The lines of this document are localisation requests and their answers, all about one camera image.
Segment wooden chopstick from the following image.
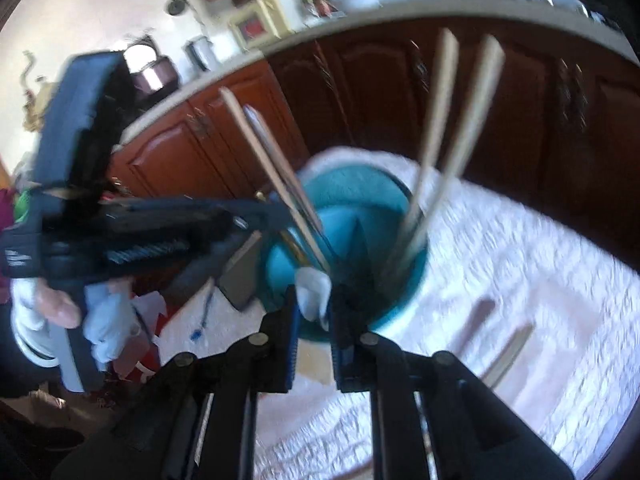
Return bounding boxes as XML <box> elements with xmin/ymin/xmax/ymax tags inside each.
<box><xmin>480</xmin><ymin>323</ymin><xmax>535</xmax><ymax>390</ymax></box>
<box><xmin>382</xmin><ymin>28</ymin><xmax>459</xmax><ymax>281</ymax></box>
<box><xmin>392</xmin><ymin>35</ymin><xmax>506</xmax><ymax>282</ymax></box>

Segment white ceramic spoon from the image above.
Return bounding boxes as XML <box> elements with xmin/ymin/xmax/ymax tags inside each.
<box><xmin>294</xmin><ymin>266</ymin><xmax>332</xmax><ymax>332</ymax></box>

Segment dark wooden kitchen cabinets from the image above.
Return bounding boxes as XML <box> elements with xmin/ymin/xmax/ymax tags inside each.
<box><xmin>110</xmin><ymin>16</ymin><xmax>639</xmax><ymax>266</ymax></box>

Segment grey kitchen countertop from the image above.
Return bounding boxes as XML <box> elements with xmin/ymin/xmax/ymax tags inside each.
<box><xmin>113</xmin><ymin>0</ymin><xmax>639</xmax><ymax>152</ymax></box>

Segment left hand white glove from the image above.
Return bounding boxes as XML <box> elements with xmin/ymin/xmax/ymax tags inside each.
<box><xmin>11</xmin><ymin>278</ymin><xmax>142</xmax><ymax>365</ymax></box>

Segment black smartphone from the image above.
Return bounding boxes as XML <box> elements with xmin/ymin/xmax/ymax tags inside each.
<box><xmin>217</xmin><ymin>232</ymin><xmax>262</xmax><ymax>312</ymax></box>

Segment floral teal utensil holder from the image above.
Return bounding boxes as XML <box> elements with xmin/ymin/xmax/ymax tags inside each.
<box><xmin>257</xmin><ymin>146</ymin><xmax>482</xmax><ymax>346</ymax></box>

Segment white embroidered table cloth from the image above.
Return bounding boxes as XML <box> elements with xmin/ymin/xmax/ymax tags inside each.
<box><xmin>157</xmin><ymin>181</ymin><xmax>639</xmax><ymax>479</ymax></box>

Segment white microwave oven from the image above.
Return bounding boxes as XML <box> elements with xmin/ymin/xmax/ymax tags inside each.
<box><xmin>229</xmin><ymin>0</ymin><xmax>303</xmax><ymax>51</ymax></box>

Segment wooden handled utensil in holder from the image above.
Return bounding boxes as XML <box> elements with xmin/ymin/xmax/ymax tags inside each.
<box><xmin>219</xmin><ymin>87</ymin><xmax>331</xmax><ymax>274</ymax></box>

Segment metal handled utensil in holder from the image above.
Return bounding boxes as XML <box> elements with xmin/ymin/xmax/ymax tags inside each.
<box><xmin>243</xmin><ymin>105</ymin><xmax>324</xmax><ymax>235</ymax></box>

